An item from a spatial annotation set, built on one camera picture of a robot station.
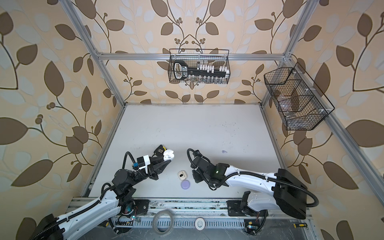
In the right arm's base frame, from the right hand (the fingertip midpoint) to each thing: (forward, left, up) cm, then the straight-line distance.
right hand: (194, 172), depth 79 cm
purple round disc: (-4, +5, -7) cm, 9 cm away
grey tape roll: (-21, +19, -3) cm, 28 cm away
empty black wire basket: (+21, -54, +27) cm, 64 cm away
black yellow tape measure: (+15, +22, -4) cm, 27 cm away
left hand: (0, +11, +18) cm, 21 cm away
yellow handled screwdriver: (-24, -49, -6) cm, 55 cm away
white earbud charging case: (+1, +11, +20) cm, 23 cm away
